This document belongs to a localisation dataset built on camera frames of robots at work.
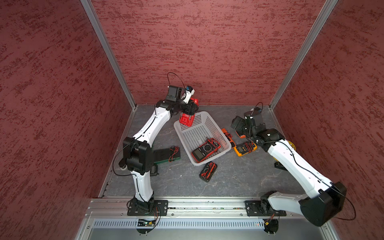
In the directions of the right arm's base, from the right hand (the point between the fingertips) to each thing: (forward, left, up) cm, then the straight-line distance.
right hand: (237, 126), depth 79 cm
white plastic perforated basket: (+15, +18, -23) cm, 32 cm away
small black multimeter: (-16, +48, -18) cm, 54 cm away
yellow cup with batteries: (-5, -34, -14) cm, 37 cm away
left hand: (+14, +25, +1) cm, 29 cm away
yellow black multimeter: (-3, -8, -19) cm, 21 cm away
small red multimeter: (+6, +28, 0) cm, 28 cm away
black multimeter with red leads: (-17, +17, -19) cm, 31 cm away
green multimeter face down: (-7, +40, -18) cm, 45 cm away
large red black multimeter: (-5, +18, -19) cm, 26 cm away
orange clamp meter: (+6, +1, -19) cm, 20 cm away
